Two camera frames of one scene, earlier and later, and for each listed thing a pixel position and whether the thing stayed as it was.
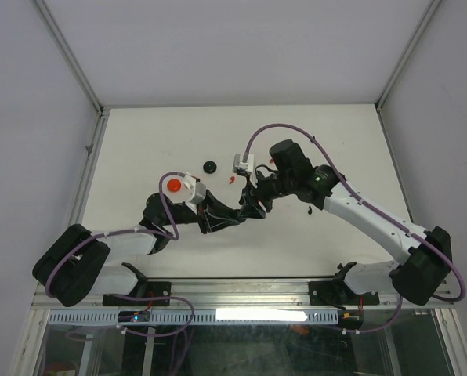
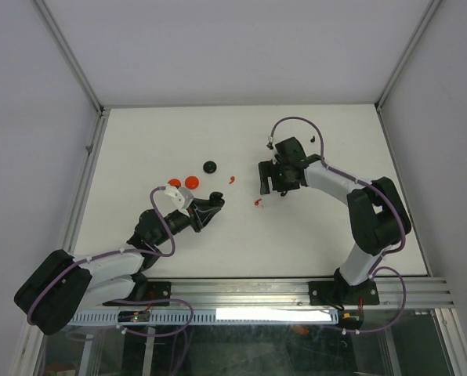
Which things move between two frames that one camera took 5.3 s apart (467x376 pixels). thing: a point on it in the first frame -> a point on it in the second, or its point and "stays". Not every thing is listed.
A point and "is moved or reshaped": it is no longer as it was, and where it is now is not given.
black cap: [244, 215] is moved or reshaped
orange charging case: [174, 185] stays
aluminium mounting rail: [247, 294] stays
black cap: [209, 167] stays
